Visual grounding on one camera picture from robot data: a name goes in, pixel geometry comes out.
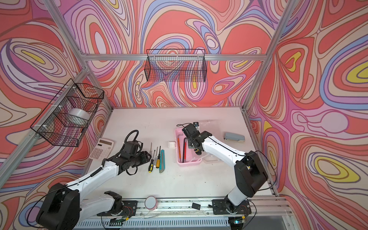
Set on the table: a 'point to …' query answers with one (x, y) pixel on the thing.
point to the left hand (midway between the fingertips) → (150, 156)
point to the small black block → (196, 206)
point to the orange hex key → (178, 135)
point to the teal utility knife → (162, 161)
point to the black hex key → (183, 149)
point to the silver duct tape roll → (77, 117)
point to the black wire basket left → (64, 119)
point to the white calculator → (102, 149)
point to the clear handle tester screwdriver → (150, 151)
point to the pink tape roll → (151, 203)
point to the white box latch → (171, 144)
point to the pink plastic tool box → (192, 158)
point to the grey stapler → (233, 137)
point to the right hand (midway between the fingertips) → (197, 144)
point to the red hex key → (184, 150)
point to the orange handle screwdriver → (157, 162)
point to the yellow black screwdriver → (151, 163)
